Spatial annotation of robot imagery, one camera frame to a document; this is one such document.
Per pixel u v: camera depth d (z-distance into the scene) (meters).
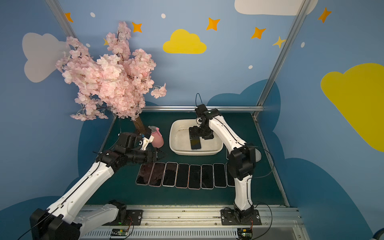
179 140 1.06
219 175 0.88
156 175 0.89
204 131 0.76
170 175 0.88
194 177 0.87
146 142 0.69
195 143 1.04
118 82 0.57
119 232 0.72
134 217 0.74
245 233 0.73
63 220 0.39
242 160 0.51
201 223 0.74
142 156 0.65
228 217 0.74
